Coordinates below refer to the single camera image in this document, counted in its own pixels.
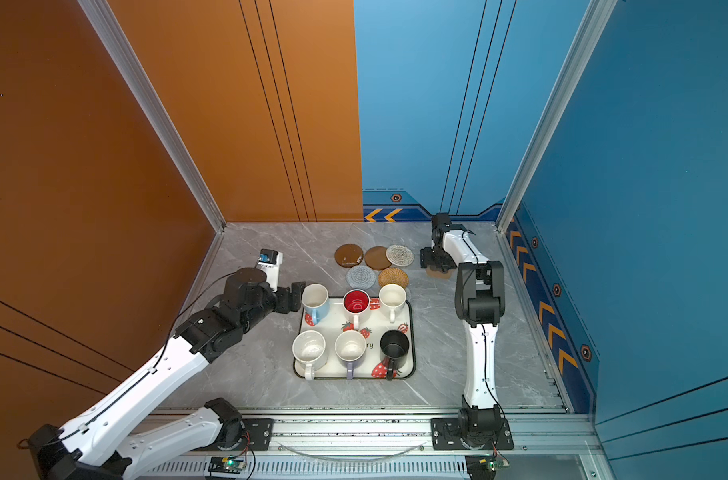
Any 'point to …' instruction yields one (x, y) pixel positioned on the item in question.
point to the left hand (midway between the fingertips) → (292, 279)
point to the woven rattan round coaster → (392, 275)
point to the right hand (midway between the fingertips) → (433, 264)
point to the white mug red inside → (356, 301)
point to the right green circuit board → (484, 467)
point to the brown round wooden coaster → (376, 258)
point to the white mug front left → (309, 350)
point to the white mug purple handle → (350, 346)
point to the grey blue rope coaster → (361, 277)
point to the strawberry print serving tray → (372, 324)
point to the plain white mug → (392, 297)
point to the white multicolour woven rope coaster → (399, 255)
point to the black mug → (394, 346)
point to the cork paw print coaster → (438, 274)
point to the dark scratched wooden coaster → (349, 255)
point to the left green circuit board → (226, 465)
